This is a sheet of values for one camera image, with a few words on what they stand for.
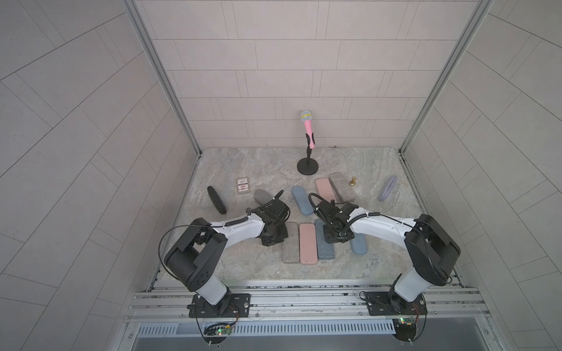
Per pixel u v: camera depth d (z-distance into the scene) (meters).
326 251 0.81
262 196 0.94
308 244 0.83
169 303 0.72
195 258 0.43
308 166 1.09
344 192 0.97
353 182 1.03
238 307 0.71
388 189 0.96
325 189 1.00
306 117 0.94
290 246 0.82
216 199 0.92
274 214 0.70
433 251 0.44
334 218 0.64
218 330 0.65
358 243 0.83
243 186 1.00
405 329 0.68
